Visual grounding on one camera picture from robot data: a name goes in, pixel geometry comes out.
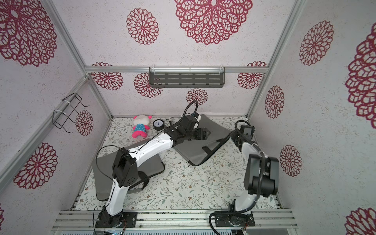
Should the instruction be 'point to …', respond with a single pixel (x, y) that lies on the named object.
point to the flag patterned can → (169, 122)
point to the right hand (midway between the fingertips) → (232, 130)
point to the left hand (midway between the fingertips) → (205, 132)
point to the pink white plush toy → (141, 123)
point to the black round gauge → (158, 124)
